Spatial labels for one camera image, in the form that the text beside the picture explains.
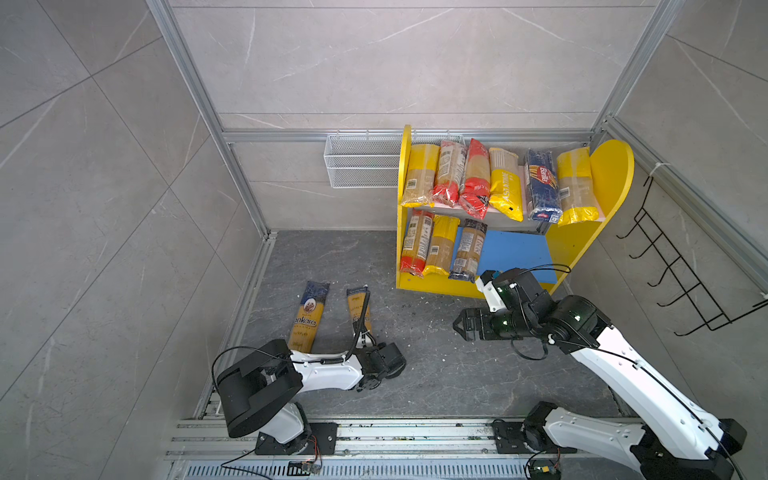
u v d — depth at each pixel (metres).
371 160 1.01
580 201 0.67
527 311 0.48
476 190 0.69
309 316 0.94
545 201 0.66
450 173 0.70
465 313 0.59
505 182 0.71
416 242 0.94
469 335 0.59
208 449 0.71
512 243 0.98
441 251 0.90
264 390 0.43
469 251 0.91
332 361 0.56
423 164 0.77
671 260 0.69
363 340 0.76
